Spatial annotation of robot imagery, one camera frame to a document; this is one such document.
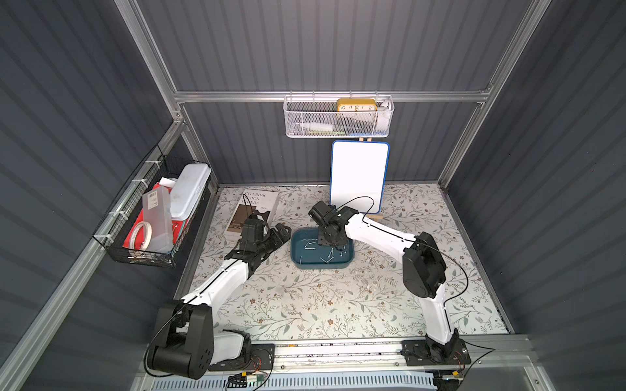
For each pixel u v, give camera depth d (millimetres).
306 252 965
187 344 412
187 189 735
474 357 728
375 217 1000
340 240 813
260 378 694
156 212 682
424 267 522
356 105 868
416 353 738
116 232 615
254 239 669
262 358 740
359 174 912
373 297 855
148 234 628
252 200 1092
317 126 919
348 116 908
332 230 656
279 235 789
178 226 703
